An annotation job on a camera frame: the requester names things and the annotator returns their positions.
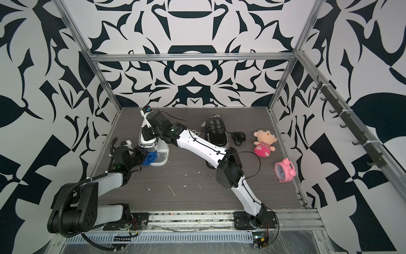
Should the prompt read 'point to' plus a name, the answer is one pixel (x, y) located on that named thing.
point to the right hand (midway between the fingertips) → (142, 127)
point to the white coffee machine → (156, 145)
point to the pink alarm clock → (284, 171)
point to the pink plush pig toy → (265, 138)
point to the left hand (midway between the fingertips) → (148, 143)
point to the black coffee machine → (215, 133)
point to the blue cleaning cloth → (150, 157)
